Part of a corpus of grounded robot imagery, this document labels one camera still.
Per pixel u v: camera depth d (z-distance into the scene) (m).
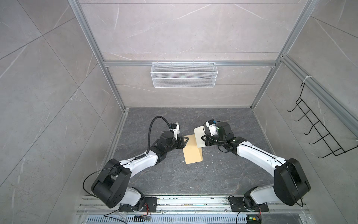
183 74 1.00
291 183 0.42
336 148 0.59
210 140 0.76
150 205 0.73
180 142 0.74
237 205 0.73
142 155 0.55
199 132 0.88
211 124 0.76
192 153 0.93
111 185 0.42
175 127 0.78
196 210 0.73
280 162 0.46
